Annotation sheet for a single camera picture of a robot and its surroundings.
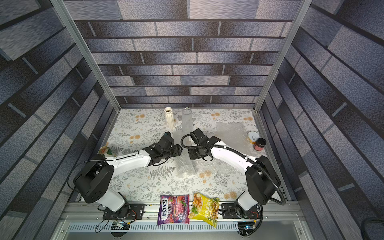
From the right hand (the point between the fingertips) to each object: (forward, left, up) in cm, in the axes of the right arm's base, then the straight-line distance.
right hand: (190, 154), depth 85 cm
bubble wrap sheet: (+18, -30, -6) cm, 36 cm away
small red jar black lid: (+9, -43, -2) cm, 44 cm away
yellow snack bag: (-27, -8, -5) cm, 28 cm away
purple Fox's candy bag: (-27, +7, -6) cm, 29 cm away
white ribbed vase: (+24, +15, +4) cm, 29 cm away
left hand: (+4, +6, -1) cm, 7 cm away
